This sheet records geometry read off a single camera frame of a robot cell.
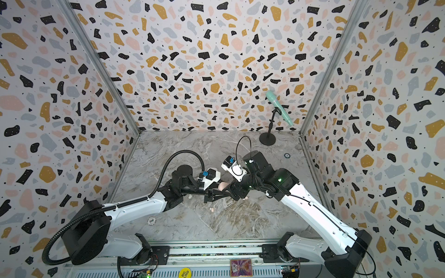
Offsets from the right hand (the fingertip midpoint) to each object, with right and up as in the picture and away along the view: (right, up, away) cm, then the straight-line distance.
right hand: (228, 182), depth 68 cm
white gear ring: (-38, -22, +16) cm, 47 cm away
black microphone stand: (+26, +20, +52) cm, 62 cm away
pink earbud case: (-3, -2, +1) cm, 3 cm away
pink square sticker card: (+5, -35, +3) cm, 36 cm away
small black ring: (+36, +8, +42) cm, 56 cm away
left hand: (+1, -3, +2) cm, 3 cm away
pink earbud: (-8, -18, +19) cm, 27 cm away
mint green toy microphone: (+24, +41, +29) cm, 56 cm away
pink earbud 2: (+6, -4, -7) cm, 11 cm away
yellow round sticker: (-18, -37, +2) cm, 41 cm away
